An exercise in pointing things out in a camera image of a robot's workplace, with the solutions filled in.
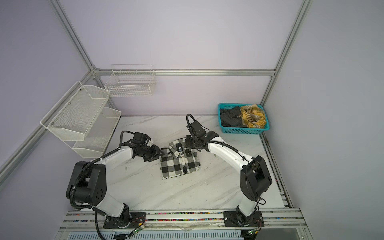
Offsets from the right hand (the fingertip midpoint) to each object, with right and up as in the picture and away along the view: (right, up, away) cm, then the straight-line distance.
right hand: (186, 142), depth 85 cm
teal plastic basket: (+39, +8, +18) cm, 44 cm away
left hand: (-16, -9, +4) cm, 19 cm away
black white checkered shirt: (-5, -10, +1) cm, 11 cm away
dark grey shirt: (+32, +17, +24) cm, 44 cm away
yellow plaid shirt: (+46, +17, +19) cm, 52 cm away
